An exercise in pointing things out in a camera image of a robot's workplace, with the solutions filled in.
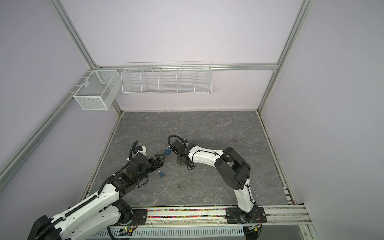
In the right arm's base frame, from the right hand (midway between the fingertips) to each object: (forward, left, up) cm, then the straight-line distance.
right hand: (184, 160), depth 92 cm
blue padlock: (+7, +11, 0) cm, 13 cm away
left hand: (-4, +12, +10) cm, 17 cm away
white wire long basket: (+47, +12, +29) cm, 57 cm away
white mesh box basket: (+35, +58, +26) cm, 72 cm away
